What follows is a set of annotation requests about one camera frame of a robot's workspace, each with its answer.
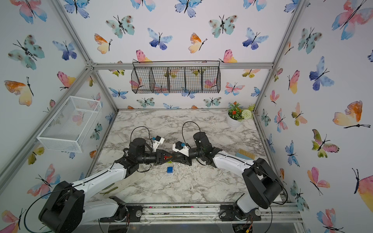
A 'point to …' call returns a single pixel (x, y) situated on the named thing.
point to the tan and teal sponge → (245, 154)
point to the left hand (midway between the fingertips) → (175, 158)
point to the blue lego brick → (170, 169)
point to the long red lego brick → (166, 157)
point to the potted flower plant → (236, 115)
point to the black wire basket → (176, 77)
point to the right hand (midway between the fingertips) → (175, 154)
